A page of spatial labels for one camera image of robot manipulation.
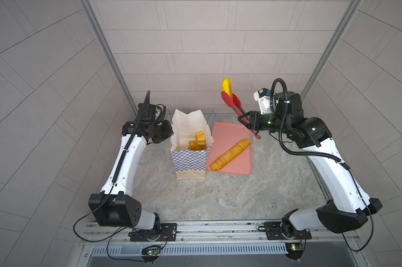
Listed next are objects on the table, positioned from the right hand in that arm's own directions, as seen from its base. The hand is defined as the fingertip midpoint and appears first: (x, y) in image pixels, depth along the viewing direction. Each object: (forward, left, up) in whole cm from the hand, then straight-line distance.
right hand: (240, 118), depth 63 cm
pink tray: (+19, +2, -35) cm, 40 cm away
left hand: (+8, +27, -13) cm, 31 cm away
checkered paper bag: (+15, +23, -31) cm, 42 cm away
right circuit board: (-38, -22, -41) cm, 60 cm away
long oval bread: (+9, +21, -29) cm, 37 cm away
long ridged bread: (+6, +2, -36) cm, 36 cm away
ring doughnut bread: (+14, +17, -30) cm, 37 cm away
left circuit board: (-36, +37, -34) cm, 62 cm away
